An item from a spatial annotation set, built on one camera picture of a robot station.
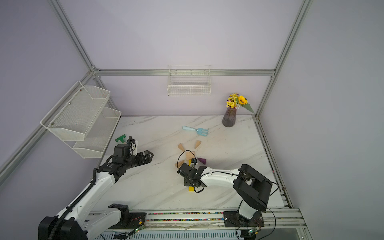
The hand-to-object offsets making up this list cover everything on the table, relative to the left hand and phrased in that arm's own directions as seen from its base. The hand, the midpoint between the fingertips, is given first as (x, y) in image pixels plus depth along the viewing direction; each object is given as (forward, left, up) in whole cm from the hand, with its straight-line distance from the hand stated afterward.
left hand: (146, 158), depth 84 cm
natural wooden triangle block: (+14, -18, -11) cm, 26 cm away
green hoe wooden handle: (+20, +24, -9) cm, 33 cm away
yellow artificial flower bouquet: (+33, -54, +15) cm, 64 cm away
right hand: (-9, -26, -12) cm, 30 cm away
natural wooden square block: (+8, -24, -11) cm, 28 cm away
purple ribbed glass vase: (+38, -54, -7) cm, 67 cm away
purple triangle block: (+4, -33, -10) cm, 34 cm away
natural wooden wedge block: (+1, -18, -10) cm, 21 cm away
